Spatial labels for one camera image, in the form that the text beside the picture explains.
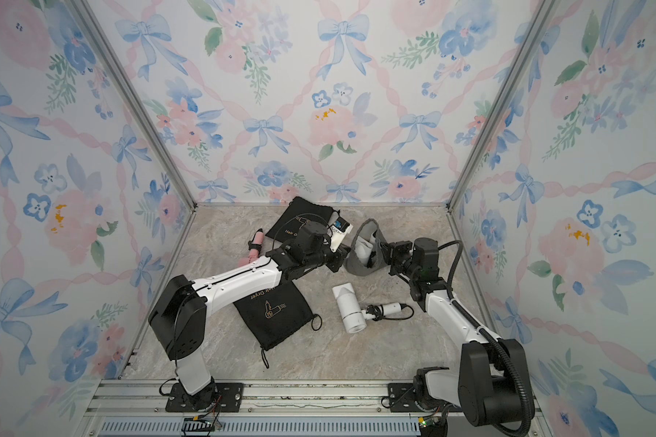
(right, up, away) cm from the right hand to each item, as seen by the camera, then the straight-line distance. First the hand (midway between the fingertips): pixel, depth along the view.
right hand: (378, 227), depth 86 cm
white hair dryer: (-4, -7, +4) cm, 9 cm away
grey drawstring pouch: (-9, -11, -3) cm, 14 cm away
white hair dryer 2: (-8, -28, -2) cm, 29 cm away
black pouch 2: (-35, -29, +4) cm, 45 cm away
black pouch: (-34, +2, +29) cm, 44 cm away
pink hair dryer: (-43, -5, +20) cm, 48 cm away
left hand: (-9, -6, -3) cm, 11 cm away
